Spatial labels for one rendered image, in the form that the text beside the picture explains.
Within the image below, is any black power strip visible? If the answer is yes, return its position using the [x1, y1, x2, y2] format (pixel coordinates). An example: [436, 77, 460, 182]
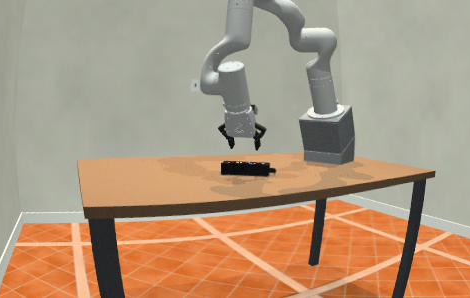
[221, 161, 276, 177]

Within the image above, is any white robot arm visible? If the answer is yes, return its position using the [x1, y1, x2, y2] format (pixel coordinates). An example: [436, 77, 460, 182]
[200, 0, 344, 120]

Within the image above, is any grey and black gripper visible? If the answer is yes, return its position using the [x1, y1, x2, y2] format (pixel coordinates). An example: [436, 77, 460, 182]
[218, 106, 266, 151]

